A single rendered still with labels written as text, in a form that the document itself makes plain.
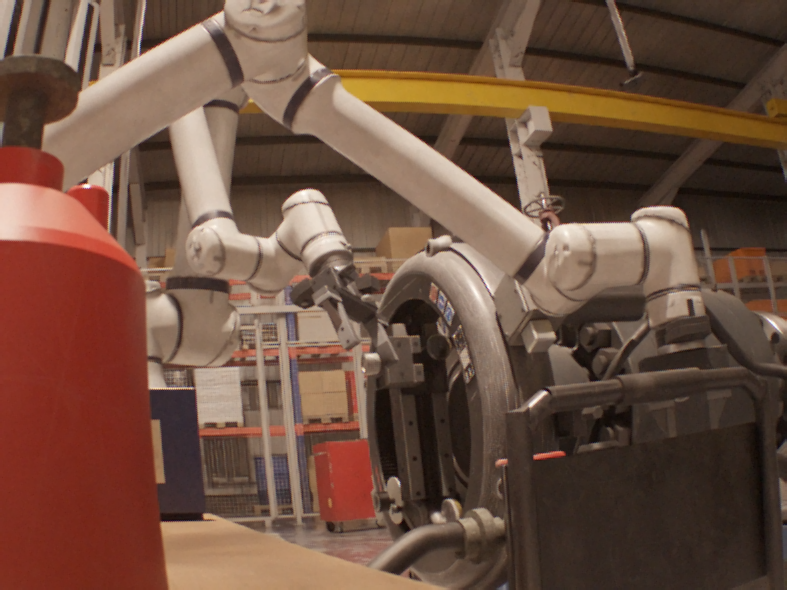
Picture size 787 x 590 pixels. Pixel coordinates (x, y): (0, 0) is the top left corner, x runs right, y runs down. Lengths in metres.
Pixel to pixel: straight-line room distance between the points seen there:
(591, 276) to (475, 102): 9.44
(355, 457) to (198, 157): 5.59
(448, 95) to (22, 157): 10.13
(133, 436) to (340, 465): 6.67
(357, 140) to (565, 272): 0.37
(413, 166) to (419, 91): 9.10
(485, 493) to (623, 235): 0.53
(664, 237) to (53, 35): 1.48
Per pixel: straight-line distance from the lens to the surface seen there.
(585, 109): 11.14
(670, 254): 1.01
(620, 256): 0.97
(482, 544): 0.70
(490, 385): 1.25
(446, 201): 1.09
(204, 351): 1.63
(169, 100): 1.02
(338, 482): 6.82
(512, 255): 1.08
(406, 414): 1.57
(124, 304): 0.17
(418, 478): 1.57
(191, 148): 1.51
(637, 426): 1.50
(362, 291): 1.29
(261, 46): 1.04
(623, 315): 1.34
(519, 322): 1.21
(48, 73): 0.20
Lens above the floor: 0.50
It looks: 13 degrees up
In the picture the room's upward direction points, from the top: 5 degrees counter-clockwise
